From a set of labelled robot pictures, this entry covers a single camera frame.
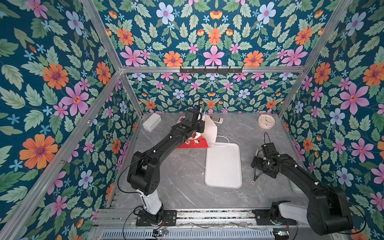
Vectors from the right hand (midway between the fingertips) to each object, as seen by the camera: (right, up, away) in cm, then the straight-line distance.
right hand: (258, 167), depth 88 cm
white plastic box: (-71, +28, +24) cm, 80 cm away
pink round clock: (+15, +28, +24) cm, 39 cm away
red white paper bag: (-32, +16, -2) cm, 36 cm away
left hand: (-32, +29, -2) cm, 43 cm away
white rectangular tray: (-21, 0, +4) cm, 21 cm away
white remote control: (-22, +29, +27) cm, 46 cm away
